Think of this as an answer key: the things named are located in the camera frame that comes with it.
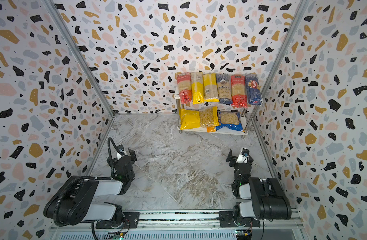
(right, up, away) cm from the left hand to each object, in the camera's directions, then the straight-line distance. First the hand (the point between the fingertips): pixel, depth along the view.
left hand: (120, 150), depth 86 cm
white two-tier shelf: (+75, +9, +17) cm, 78 cm away
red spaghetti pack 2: (+67, +33, -4) cm, 75 cm away
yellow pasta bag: (+50, +20, +18) cm, 57 cm away
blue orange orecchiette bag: (+67, +18, +17) cm, 72 cm away
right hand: (+68, +1, +1) cm, 68 cm away
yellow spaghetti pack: (+52, +35, -2) cm, 63 cm away
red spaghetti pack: (+37, +40, +2) cm, 54 cm away
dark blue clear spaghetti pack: (+60, +35, -2) cm, 69 cm away
